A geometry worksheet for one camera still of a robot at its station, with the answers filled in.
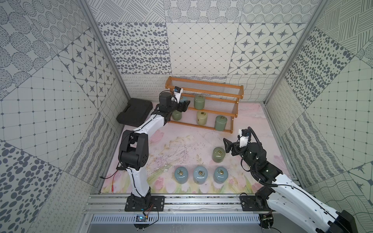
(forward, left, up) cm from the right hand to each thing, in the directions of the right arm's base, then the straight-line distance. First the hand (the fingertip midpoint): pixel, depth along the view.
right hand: (232, 139), depth 79 cm
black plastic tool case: (+28, +66, -10) cm, 72 cm away
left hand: (+24, +24, +8) cm, 35 cm away
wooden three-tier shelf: (+25, +9, 0) cm, 27 cm away
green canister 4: (-5, +7, -10) cm, 13 cm away
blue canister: (+23, +28, +9) cm, 37 cm away
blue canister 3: (-17, +18, -8) cm, 26 cm away
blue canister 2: (-17, +28, -9) cm, 34 cm away
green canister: (+25, +18, +5) cm, 31 cm away
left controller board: (-35, +48, -18) cm, 62 cm away
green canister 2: (+25, +34, -10) cm, 44 cm away
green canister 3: (+19, +3, -8) cm, 21 cm away
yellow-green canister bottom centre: (+22, +16, -9) cm, 29 cm away
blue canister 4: (-16, +7, -10) cm, 20 cm away
